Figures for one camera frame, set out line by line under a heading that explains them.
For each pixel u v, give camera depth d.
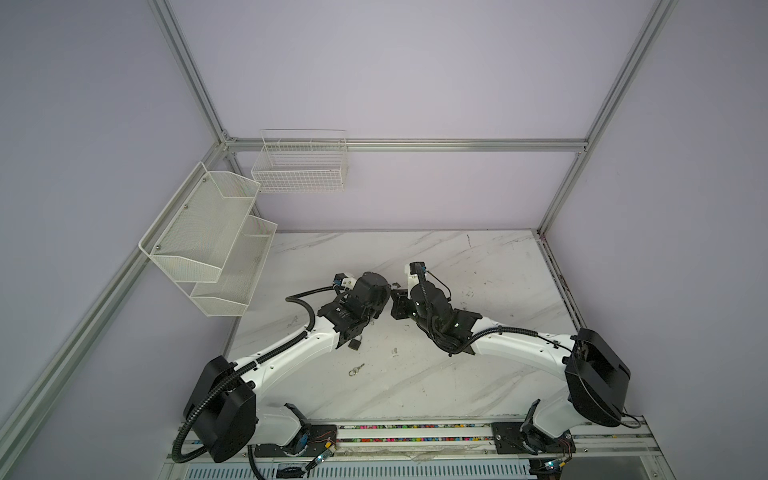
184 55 0.73
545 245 1.23
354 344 0.90
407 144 0.93
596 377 0.44
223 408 0.40
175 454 0.37
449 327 0.62
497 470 0.70
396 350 0.89
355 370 0.85
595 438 0.76
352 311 0.61
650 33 0.71
